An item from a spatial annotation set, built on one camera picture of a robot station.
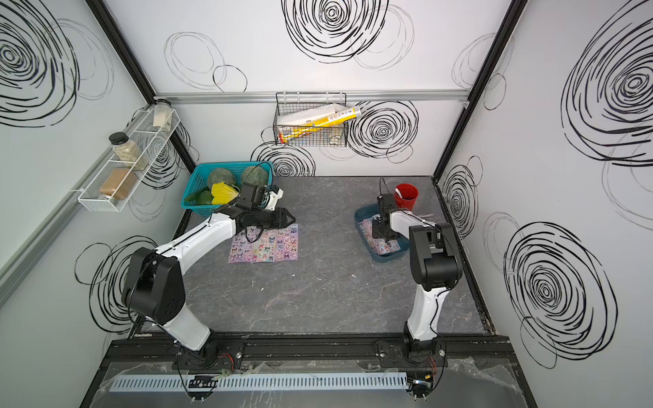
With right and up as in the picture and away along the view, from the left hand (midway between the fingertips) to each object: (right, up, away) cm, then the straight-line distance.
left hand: (290, 219), depth 88 cm
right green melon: (-18, +17, +18) cm, 31 cm away
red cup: (+46, +10, +15) cm, 49 cm away
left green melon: (-33, +17, +19) cm, 42 cm away
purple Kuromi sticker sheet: (-20, -11, +9) cm, 24 cm away
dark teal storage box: (+33, -12, +9) cm, 37 cm away
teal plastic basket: (-44, +16, +23) cm, 52 cm away
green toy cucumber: (-39, +8, +14) cm, 42 cm away
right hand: (+36, -6, +13) cm, 39 cm away
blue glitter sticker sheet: (-3, -10, +11) cm, 15 cm away
